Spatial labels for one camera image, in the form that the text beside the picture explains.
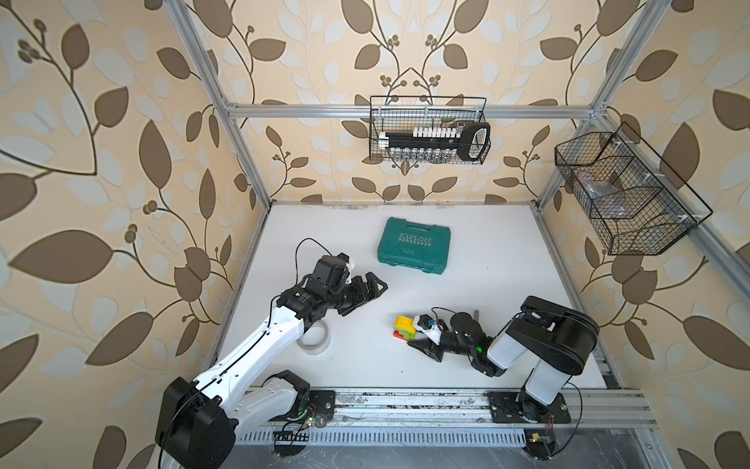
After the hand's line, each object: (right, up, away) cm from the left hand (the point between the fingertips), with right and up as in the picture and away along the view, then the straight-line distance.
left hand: (374, 289), depth 77 cm
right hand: (+12, -16, +11) cm, 22 cm away
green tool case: (+14, +11, +25) cm, 30 cm away
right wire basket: (+66, +23, -4) cm, 70 cm away
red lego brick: (+6, -15, +8) cm, 18 cm away
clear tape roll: (-17, -16, +8) cm, 25 cm away
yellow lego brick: (+9, -10, +2) cm, 13 cm away
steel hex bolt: (+32, -11, +13) cm, 36 cm away
